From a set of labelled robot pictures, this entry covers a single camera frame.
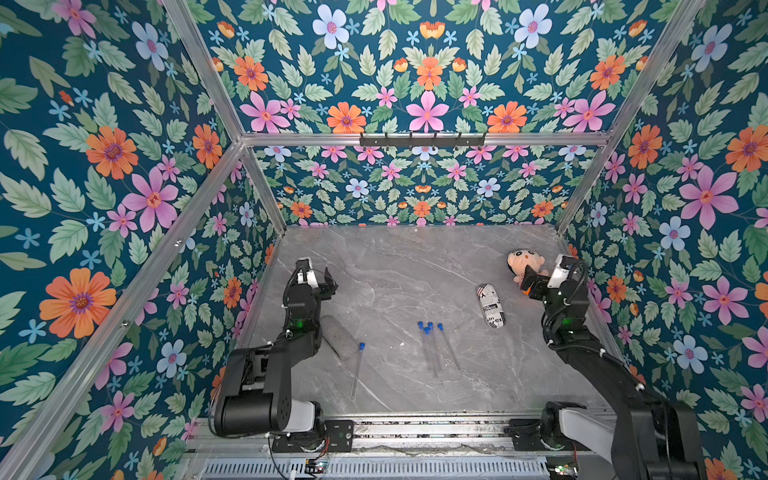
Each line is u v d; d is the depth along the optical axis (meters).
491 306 0.94
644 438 0.41
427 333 0.91
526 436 0.73
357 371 0.84
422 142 0.93
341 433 0.74
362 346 0.89
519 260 1.00
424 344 0.89
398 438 0.75
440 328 0.93
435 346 0.88
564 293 0.65
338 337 0.88
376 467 0.70
